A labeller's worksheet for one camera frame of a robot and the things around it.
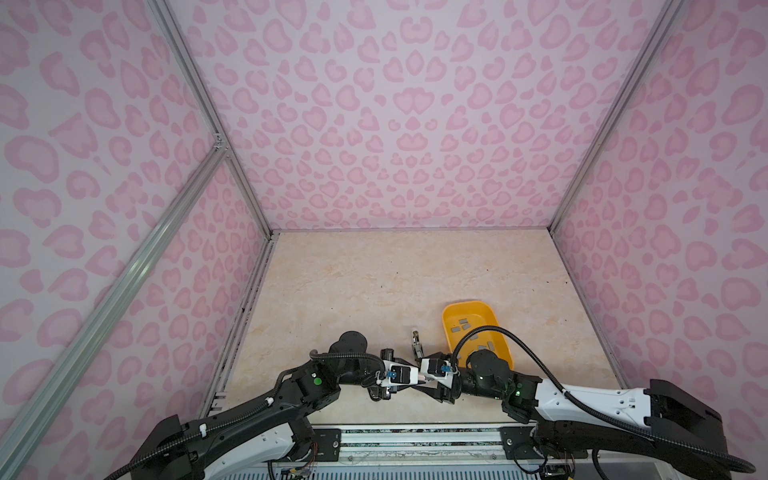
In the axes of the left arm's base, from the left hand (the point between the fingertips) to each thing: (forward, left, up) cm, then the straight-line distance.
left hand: (424, 367), depth 67 cm
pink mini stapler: (-3, +1, 0) cm, 3 cm away
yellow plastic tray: (+21, -14, -18) cm, 32 cm away
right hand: (+1, +1, -6) cm, 6 cm away
